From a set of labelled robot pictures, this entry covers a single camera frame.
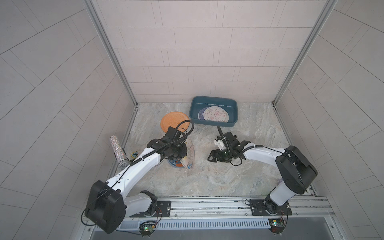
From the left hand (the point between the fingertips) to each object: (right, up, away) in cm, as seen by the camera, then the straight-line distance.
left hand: (189, 151), depth 80 cm
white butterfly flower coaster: (+18, +21, +28) cm, 39 cm away
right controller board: (+42, -31, -12) cm, 53 cm away
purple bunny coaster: (+6, +19, +28) cm, 35 cm away
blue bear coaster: (-8, -8, +6) cm, 13 cm away
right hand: (+13, -6, +6) cm, 15 cm away
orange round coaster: (-14, +17, +25) cm, 33 cm away
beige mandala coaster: (0, -5, -2) cm, 5 cm away
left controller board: (-17, -29, -16) cm, 38 cm away
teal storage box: (+5, +29, +33) cm, 45 cm away
